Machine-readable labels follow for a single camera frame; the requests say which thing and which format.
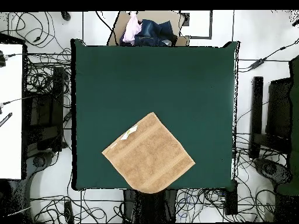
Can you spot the tan terry towel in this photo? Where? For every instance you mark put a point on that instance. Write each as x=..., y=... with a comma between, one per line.
x=149, y=154

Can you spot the dark green table cloth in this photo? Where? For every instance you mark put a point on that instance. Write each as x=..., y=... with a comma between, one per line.
x=154, y=81

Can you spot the blue denim jeans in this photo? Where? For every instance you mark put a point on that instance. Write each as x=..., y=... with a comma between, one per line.
x=154, y=32

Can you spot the pale pink garment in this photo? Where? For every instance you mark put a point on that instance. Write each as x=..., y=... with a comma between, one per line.
x=131, y=30

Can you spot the brown cardboard box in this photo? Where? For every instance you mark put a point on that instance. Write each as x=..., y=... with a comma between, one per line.
x=154, y=17

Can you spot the black upright bar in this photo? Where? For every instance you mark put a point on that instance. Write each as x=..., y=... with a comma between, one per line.
x=256, y=112

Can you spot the black box under table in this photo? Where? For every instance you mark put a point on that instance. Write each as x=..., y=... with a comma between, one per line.
x=231, y=200

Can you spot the white desk top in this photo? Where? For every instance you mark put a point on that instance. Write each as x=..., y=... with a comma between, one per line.
x=10, y=112

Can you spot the dark green draped cloth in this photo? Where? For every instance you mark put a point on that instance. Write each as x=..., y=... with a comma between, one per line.
x=293, y=130

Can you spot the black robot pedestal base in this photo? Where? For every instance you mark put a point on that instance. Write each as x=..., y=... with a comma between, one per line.
x=149, y=207

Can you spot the black equipment frame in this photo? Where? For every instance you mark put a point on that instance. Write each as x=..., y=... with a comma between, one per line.
x=44, y=109

